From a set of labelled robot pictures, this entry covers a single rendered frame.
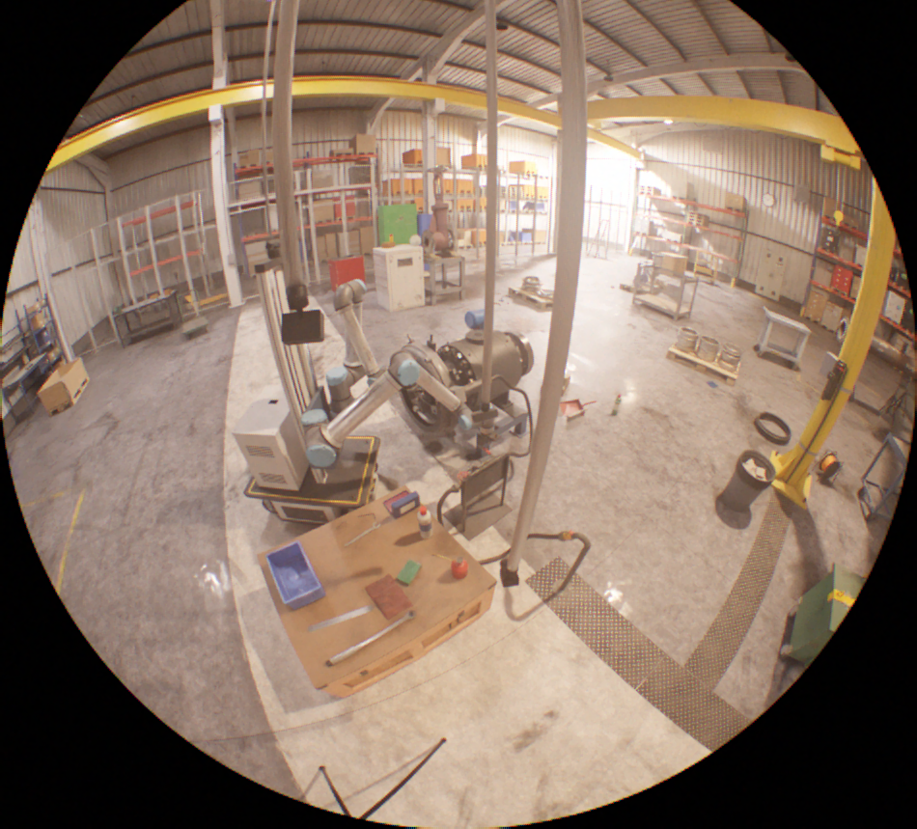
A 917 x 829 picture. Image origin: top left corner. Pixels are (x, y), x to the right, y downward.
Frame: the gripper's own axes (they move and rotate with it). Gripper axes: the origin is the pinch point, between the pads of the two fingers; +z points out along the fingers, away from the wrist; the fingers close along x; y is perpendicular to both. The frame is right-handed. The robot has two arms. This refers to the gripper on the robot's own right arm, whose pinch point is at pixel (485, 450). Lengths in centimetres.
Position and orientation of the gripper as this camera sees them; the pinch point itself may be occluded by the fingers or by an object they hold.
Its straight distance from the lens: 218.8
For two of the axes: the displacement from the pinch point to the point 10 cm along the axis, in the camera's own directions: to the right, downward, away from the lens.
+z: 0.0, 8.7, 4.9
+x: -7.8, 3.1, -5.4
